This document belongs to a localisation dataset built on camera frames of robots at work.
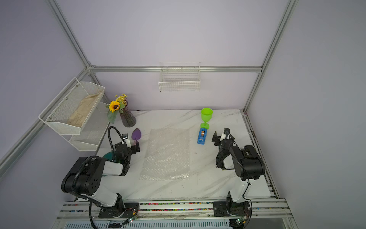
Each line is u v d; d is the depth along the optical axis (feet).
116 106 2.97
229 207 2.18
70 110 2.68
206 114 3.25
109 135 2.25
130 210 2.40
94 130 2.98
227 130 2.69
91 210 2.31
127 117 3.34
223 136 2.75
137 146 2.88
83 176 1.50
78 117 2.50
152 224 2.30
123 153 2.36
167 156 3.06
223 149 2.37
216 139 2.84
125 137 2.66
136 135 3.49
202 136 3.31
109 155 3.14
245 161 1.66
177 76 3.15
